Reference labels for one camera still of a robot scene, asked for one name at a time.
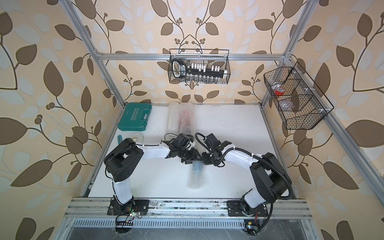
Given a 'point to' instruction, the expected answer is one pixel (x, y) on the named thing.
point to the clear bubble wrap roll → (173, 118)
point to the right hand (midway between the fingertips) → (205, 161)
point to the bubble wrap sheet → (196, 178)
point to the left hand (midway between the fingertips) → (199, 158)
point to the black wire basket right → (301, 103)
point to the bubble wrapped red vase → (187, 114)
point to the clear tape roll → (137, 137)
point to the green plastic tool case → (135, 117)
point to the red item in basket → (279, 91)
